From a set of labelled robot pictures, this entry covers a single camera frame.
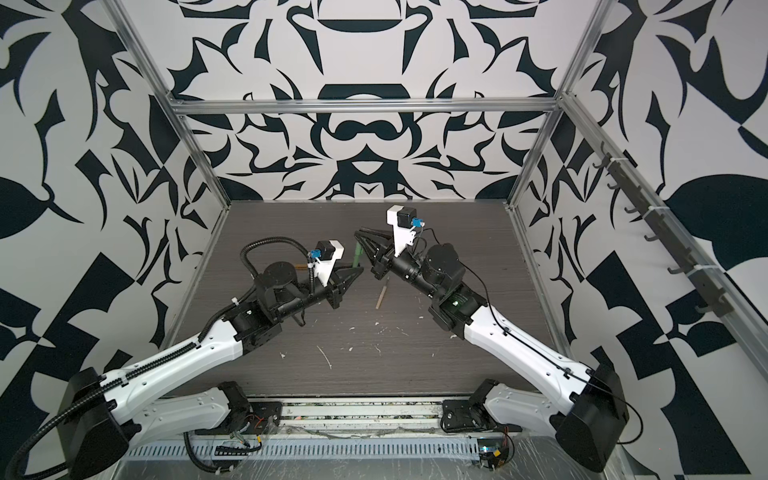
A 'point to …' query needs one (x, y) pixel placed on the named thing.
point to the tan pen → (382, 294)
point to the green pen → (358, 253)
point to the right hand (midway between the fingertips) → (356, 238)
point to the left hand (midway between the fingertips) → (359, 258)
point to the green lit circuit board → (492, 452)
